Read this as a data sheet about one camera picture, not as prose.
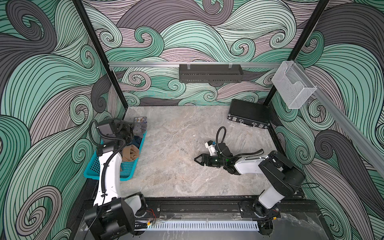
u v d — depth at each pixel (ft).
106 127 1.83
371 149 1.68
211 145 2.72
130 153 2.53
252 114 3.93
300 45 2.78
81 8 2.34
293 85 2.52
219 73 3.12
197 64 3.12
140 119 3.61
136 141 3.03
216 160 2.51
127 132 2.20
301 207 2.46
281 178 1.48
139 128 2.34
